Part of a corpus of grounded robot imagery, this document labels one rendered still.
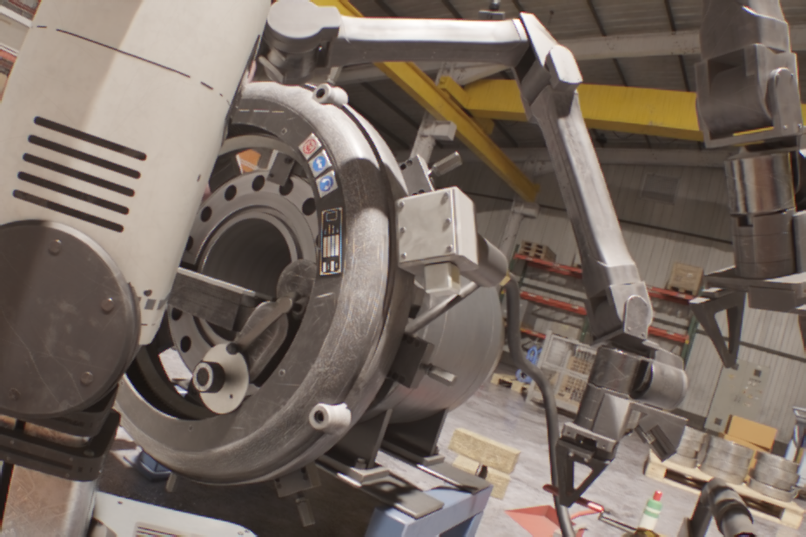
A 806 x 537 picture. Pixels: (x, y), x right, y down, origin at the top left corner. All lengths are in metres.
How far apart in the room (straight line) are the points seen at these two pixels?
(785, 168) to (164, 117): 0.50
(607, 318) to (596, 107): 12.42
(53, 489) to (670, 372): 0.69
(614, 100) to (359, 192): 12.36
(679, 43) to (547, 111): 12.15
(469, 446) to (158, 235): 2.20
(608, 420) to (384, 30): 0.60
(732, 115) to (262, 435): 0.73
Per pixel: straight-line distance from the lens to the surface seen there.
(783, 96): 0.52
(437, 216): 0.79
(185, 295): 0.98
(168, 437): 1.02
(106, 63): 0.45
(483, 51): 0.87
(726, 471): 4.77
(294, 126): 0.95
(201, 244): 1.20
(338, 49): 0.79
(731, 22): 0.54
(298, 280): 0.90
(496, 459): 2.51
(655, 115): 12.72
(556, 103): 0.84
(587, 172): 0.80
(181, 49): 0.45
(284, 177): 1.09
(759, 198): 0.52
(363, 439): 1.27
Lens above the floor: 0.64
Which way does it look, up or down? 2 degrees up
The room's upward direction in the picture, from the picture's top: 18 degrees clockwise
